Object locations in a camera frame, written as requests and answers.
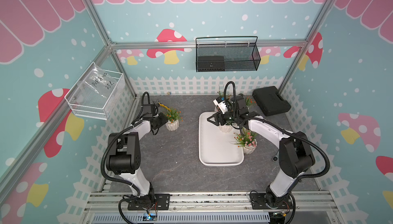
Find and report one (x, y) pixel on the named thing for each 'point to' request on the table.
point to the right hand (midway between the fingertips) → (210, 117)
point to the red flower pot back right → (248, 102)
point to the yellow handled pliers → (167, 107)
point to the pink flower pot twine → (246, 139)
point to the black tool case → (269, 101)
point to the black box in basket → (211, 63)
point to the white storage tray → (215, 147)
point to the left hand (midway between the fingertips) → (166, 120)
